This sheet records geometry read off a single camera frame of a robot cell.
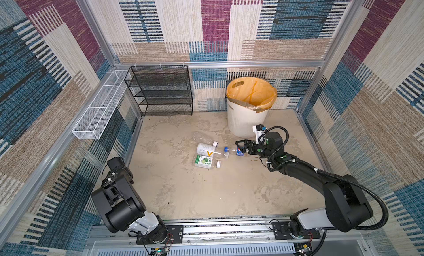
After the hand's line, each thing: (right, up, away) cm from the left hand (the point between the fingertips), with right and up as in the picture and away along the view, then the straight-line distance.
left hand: (107, 193), depth 81 cm
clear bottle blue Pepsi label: (+65, +19, +13) cm, 68 cm away
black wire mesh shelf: (+18, +57, +27) cm, 65 cm away
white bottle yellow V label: (+47, +20, +13) cm, 52 cm away
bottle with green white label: (+48, +13, +10) cm, 51 cm away
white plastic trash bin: (+68, +37, +18) cm, 80 cm away
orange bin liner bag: (+76, +55, +23) cm, 97 cm away
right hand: (+67, +23, +5) cm, 71 cm away
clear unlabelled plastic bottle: (+41, +27, +27) cm, 56 cm away
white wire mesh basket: (-1, +32, -11) cm, 34 cm away
